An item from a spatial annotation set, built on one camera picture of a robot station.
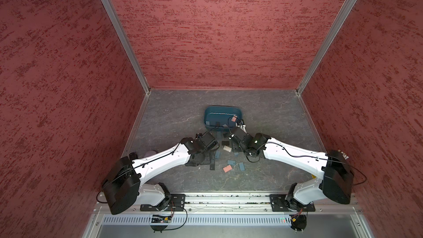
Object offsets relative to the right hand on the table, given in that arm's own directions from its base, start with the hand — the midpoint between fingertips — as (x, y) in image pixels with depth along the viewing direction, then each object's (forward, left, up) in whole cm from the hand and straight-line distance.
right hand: (237, 143), depth 83 cm
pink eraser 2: (+21, -1, -9) cm, 23 cm away
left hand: (-9, +18, -4) cm, 21 cm away
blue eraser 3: (-9, -2, -10) cm, 13 cm away
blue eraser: (-2, +11, -10) cm, 15 cm away
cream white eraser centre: (+1, +5, -7) cm, 9 cm away
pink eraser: (-9, +5, -10) cm, 15 cm away
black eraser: (-9, +13, -10) cm, 19 cm away
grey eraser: (+16, +5, -8) cm, 19 cm away
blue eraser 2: (-6, +3, -10) cm, 12 cm away
